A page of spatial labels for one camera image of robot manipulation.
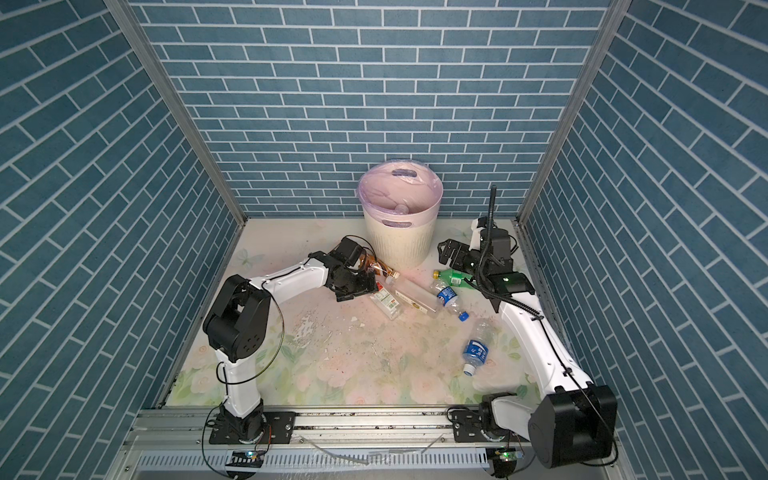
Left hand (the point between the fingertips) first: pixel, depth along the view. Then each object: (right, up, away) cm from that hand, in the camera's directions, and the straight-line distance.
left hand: (369, 291), depth 94 cm
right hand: (+23, +15, -14) cm, 31 cm away
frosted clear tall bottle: (+18, -3, -1) cm, 18 cm away
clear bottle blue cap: (+25, -2, -1) cm, 25 cm away
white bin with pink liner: (+10, +31, +13) cm, 35 cm away
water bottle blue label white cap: (+31, -14, -13) cm, 36 cm away
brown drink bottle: (+1, +8, +7) cm, 11 cm away
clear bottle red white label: (+5, -2, -3) cm, 7 cm away
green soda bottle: (+28, +4, +4) cm, 28 cm away
